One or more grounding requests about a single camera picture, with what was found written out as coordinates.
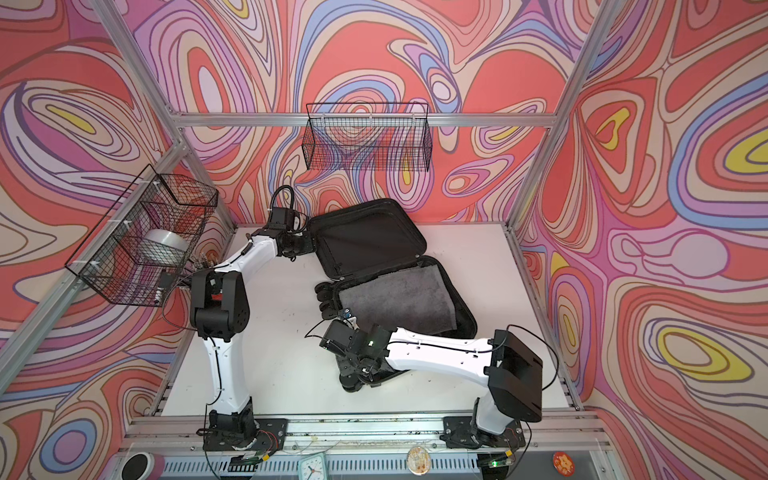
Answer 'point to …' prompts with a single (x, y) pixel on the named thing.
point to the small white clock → (313, 467)
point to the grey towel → (413, 300)
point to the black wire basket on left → (135, 254)
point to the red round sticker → (563, 463)
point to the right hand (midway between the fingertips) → (354, 362)
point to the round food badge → (418, 460)
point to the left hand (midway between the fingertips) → (314, 242)
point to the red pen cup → (205, 261)
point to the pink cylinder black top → (143, 466)
